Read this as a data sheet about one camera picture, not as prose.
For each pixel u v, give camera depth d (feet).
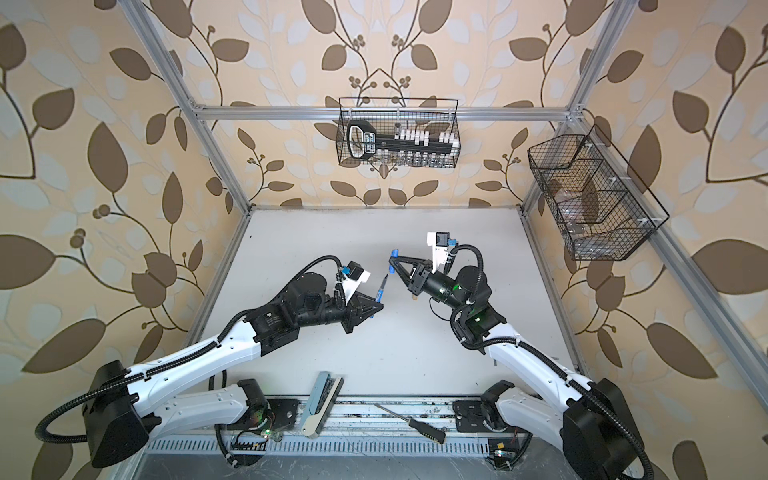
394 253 2.23
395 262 2.22
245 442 2.42
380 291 2.27
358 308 2.05
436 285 2.07
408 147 2.72
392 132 2.62
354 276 2.04
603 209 2.39
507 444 2.34
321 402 2.43
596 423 1.31
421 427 2.37
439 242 2.07
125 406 1.32
